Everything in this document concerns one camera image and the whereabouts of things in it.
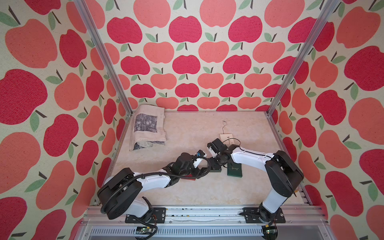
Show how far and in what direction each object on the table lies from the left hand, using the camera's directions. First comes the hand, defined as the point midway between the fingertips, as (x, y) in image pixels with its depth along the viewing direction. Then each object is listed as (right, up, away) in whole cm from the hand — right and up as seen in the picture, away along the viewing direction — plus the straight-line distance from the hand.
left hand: (205, 167), depth 83 cm
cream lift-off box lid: (+12, +16, 0) cm, 20 cm away
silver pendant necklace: (+19, +25, +32) cm, 45 cm away
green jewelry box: (+18, -3, +5) cm, 19 cm away
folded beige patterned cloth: (-38, +21, +21) cm, 48 cm away
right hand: (+6, -1, +8) cm, 10 cm away
